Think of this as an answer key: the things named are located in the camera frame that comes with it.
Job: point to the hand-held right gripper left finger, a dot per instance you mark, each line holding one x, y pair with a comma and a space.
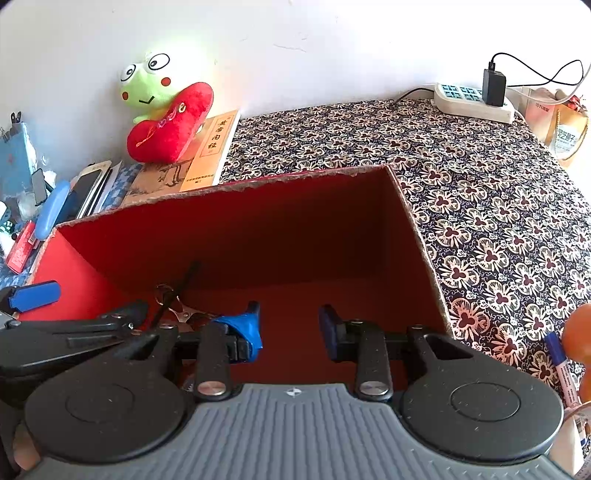
247, 332

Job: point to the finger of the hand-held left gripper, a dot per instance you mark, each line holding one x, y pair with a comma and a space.
124, 314
34, 296

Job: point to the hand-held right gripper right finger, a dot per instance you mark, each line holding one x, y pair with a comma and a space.
328, 332

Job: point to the metal key bunch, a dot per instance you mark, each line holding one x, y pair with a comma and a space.
184, 316

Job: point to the red patterned cardboard box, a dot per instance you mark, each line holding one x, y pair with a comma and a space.
277, 240

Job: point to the red packet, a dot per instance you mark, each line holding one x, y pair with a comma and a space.
23, 249

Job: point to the striped white green cloth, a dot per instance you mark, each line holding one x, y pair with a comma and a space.
5, 230

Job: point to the blue glasses case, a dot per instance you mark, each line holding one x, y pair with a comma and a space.
53, 210

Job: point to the small black framed device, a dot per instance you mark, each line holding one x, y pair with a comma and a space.
38, 187

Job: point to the black smartphone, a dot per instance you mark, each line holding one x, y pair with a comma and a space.
87, 189

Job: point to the brown illustrated book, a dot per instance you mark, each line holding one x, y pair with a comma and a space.
157, 180

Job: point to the light blue box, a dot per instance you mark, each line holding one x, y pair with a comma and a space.
14, 157

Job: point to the yellow book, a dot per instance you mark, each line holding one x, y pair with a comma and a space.
210, 152

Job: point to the floral tablecloth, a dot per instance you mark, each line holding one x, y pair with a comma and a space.
485, 221

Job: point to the red heart plush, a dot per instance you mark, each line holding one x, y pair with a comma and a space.
175, 124

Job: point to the white marker with blue cap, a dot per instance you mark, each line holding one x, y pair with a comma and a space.
561, 369

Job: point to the white power strip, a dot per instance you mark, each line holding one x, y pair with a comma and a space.
457, 99

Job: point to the black charger plug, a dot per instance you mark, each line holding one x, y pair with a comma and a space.
494, 87

